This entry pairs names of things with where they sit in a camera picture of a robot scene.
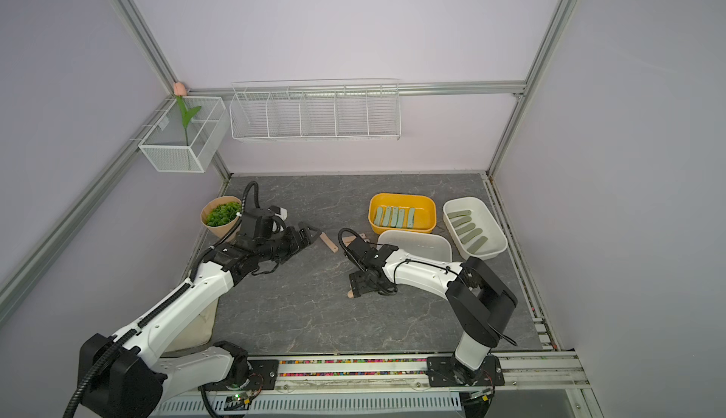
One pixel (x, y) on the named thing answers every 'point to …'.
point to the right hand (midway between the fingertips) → (367, 283)
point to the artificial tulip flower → (187, 115)
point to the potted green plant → (219, 214)
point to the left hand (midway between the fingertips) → (312, 240)
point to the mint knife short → (401, 219)
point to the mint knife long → (378, 216)
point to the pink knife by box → (328, 242)
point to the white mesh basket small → (187, 135)
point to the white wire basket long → (316, 110)
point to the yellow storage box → (425, 211)
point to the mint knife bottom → (387, 217)
